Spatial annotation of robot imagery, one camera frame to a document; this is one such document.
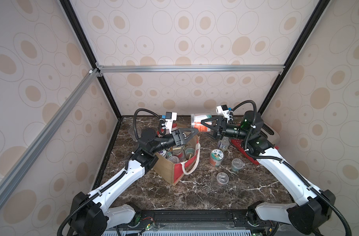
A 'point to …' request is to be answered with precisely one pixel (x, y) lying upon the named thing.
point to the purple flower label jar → (164, 153)
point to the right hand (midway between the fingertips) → (207, 126)
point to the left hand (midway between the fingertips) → (200, 135)
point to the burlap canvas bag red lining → (174, 173)
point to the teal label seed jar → (237, 164)
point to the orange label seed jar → (216, 157)
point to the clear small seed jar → (222, 178)
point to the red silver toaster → (271, 133)
